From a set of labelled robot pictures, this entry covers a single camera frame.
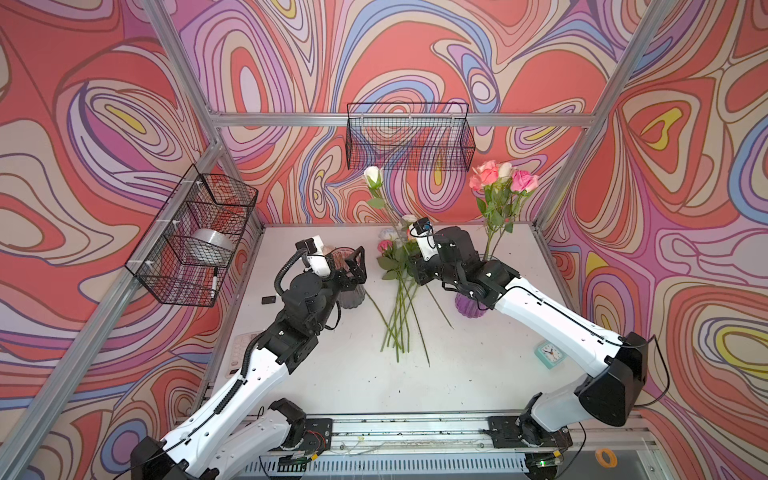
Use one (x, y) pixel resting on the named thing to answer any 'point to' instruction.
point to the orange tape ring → (600, 459)
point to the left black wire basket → (190, 242)
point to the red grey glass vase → (353, 297)
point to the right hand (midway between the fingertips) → (413, 263)
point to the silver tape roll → (213, 240)
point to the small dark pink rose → (393, 258)
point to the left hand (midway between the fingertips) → (352, 250)
